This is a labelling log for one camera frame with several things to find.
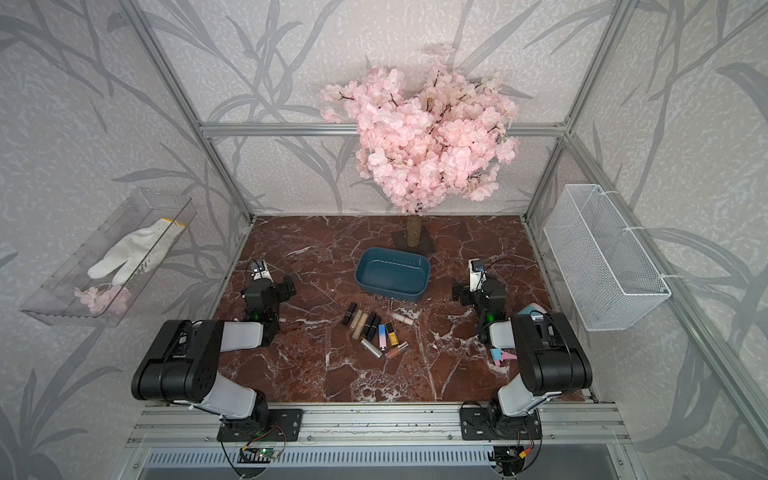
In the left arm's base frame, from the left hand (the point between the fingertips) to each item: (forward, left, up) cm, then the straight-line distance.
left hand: (272, 276), depth 93 cm
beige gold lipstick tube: (-11, -27, -7) cm, 30 cm away
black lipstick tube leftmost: (-10, -24, -6) cm, 27 cm away
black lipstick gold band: (-14, -31, -6) cm, 34 cm away
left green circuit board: (-45, -6, -10) cm, 47 cm away
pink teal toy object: (-22, -69, -6) cm, 73 cm away
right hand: (+1, -63, 0) cm, 63 cm away
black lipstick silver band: (-14, -32, -6) cm, 36 cm away
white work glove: (-9, +20, +25) cm, 33 cm away
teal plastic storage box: (+6, -38, -7) cm, 39 cm away
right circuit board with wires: (-46, -67, -8) cm, 82 cm away
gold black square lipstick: (-16, -38, -6) cm, 42 cm away
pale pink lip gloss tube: (-11, -41, -6) cm, 43 cm away
